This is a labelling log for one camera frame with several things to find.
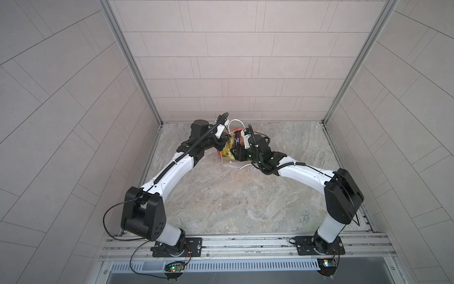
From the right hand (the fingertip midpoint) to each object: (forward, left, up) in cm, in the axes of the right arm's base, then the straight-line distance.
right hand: (233, 149), depth 84 cm
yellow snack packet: (0, +4, -1) cm, 4 cm away
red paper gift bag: (-6, +4, -3) cm, 7 cm away
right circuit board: (-46, -34, -18) cm, 60 cm away
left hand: (+4, +1, +7) cm, 9 cm away
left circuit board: (-43, +24, -12) cm, 51 cm away
